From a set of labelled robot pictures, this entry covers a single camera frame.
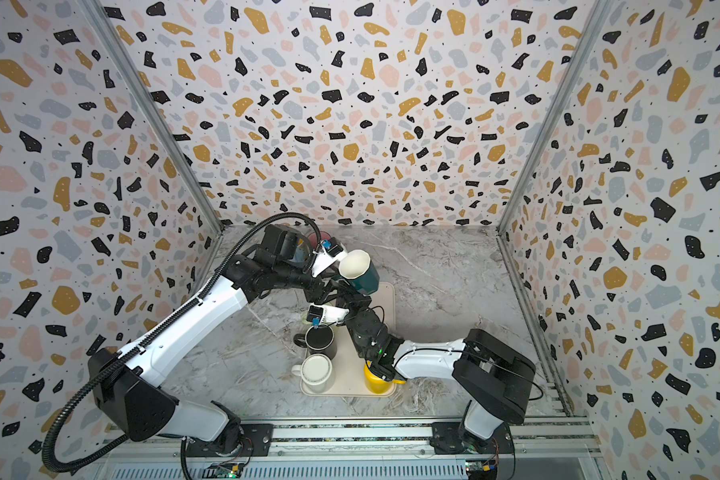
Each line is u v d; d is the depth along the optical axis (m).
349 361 0.87
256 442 0.73
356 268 0.76
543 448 0.74
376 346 0.59
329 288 0.65
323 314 0.67
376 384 0.76
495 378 0.45
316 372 0.78
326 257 0.64
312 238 0.61
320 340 0.82
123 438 0.45
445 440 0.73
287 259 0.62
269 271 0.57
